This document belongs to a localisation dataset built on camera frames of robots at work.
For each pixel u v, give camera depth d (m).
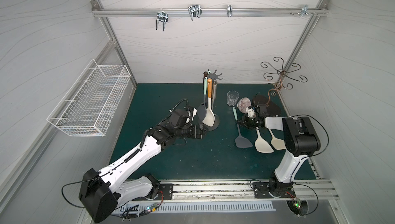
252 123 0.86
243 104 1.04
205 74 0.70
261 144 0.89
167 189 0.74
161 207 0.70
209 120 0.88
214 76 0.70
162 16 0.78
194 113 0.70
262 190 0.73
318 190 0.76
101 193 0.37
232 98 1.08
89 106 0.69
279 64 0.88
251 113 0.93
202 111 0.86
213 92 0.73
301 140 0.50
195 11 0.77
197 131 0.67
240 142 0.89
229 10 0.78
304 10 0.76
